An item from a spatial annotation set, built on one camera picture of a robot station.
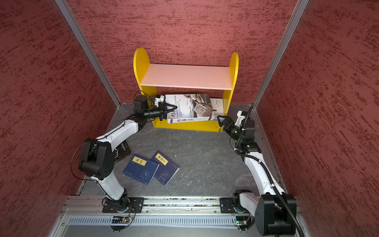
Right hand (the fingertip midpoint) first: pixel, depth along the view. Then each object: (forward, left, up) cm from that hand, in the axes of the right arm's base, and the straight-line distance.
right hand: (219, 122), depth 80 cm
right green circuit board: (-43, -8, -23) cm, 50 cm away
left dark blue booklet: (-17, +46, -21) cm, 54 cm away
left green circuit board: (-42, +51, -23) cm, 70 cm away
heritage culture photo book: (+8, +16, +5) cm, 18 cm away
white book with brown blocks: (+21, -3, -7) cm, 22 cm away
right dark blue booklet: (-18, +31, -21) cm, 42 cm away
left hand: (+5, +24, +4) cm, 25 cm away
